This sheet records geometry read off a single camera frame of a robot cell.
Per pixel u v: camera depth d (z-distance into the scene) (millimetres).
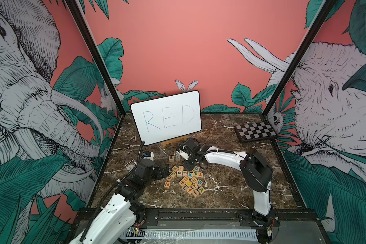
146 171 581
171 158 927
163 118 909
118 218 491
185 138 1001
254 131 1074
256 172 498
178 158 929
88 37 784
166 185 818
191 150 713
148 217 735
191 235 701
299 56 860
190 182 835
